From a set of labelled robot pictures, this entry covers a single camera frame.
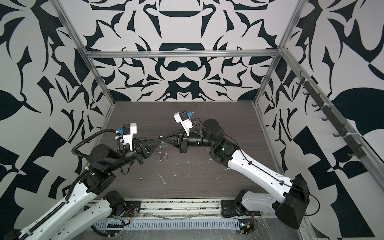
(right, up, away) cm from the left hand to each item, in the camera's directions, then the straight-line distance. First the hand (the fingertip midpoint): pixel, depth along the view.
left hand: (160, 138), depth 56 cm
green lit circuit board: (+38, -43, +14) cm, 59 cm away
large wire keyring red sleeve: (+2, -2, +1) cm, 3 cm away
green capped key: (+2, -3, 0) cm, 4 cm away
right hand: (+1, -1, 0) cm, 2 cm away
